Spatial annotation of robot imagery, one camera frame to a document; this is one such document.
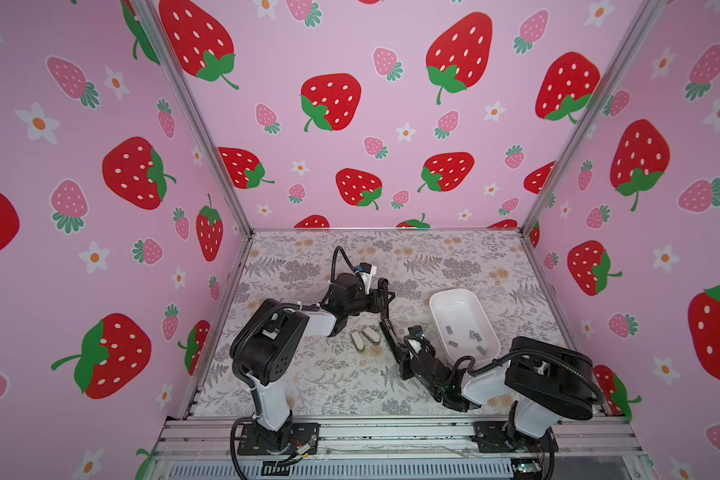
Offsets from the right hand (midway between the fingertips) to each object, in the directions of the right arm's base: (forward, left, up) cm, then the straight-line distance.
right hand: (395, 351), depth 87 cm
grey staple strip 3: (+5, -18, -2) cm, 19 cm away
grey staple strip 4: (+4, -26, -1) cm, 26 cm away
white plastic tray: (+11, -21, -2) cm, 24 cm away
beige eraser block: (+1, +11, +1) cm, 12 cm away
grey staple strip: (+9, -17, -2) cm, 20 cm away
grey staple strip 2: (+9, -24, -3) cm, 26 cm away
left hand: (+15, +2, +8) cm, 17 cm away
